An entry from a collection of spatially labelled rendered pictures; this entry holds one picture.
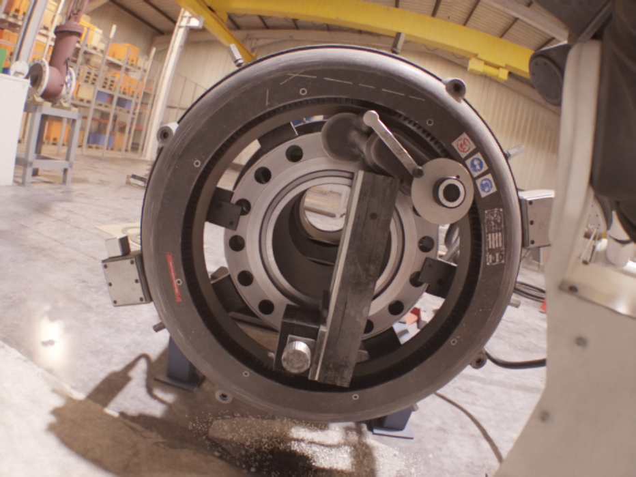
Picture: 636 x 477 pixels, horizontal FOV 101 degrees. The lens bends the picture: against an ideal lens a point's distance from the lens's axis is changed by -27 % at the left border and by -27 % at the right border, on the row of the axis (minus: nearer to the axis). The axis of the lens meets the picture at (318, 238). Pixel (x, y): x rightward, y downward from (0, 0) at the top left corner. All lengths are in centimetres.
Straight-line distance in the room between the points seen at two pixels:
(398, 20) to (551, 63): 1188
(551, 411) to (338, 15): 1244
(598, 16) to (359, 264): 48
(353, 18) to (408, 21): 177
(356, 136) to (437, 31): 1189
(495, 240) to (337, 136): 34
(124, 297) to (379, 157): 57
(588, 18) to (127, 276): 82
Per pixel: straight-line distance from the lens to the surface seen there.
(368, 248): 59
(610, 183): 22
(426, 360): 71
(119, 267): 77
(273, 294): 77
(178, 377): 121
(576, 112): 22
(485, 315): 71
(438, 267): 77
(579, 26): 39
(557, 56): 59
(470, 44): 1256
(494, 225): 67
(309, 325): 58
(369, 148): 60
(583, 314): 22
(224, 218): 75
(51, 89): 473
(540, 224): 76
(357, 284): 60
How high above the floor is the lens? 73
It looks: 10 degrees down
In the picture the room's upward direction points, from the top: 14 degrees clockwise
